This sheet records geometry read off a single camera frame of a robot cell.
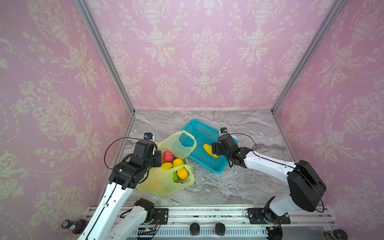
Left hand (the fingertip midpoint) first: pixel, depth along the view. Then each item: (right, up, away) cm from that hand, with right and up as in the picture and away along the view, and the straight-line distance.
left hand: (157, 154), depth 71 cm
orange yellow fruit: (+11, -13, +12) cm, 21 cm away
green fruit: (+7, -15, +11) cm, 20 cm away
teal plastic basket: (+25, +7, +32) cm, 41 cm away
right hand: (+32, +3, +17) cm, 37 cm away
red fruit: (+2, -5, +18) cm, 19 cm away
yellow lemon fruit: (+8, -8, +15) cm, 19 cm away
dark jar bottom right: (+77, -31, -10) cm, 83 cm away
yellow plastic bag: (+3, -11, -6) cm, 13 cm away
